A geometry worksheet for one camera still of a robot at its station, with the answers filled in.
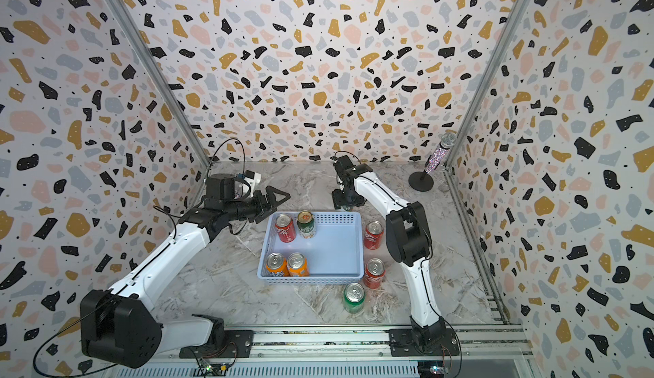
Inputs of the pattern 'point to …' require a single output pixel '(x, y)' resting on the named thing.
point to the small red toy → (202, 186)
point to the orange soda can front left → (275, 263)
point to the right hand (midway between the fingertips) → (343, 203)
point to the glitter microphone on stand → (421, 180)
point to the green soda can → (353, 297)
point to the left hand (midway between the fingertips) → (284, 201)
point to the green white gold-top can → (348, 208)
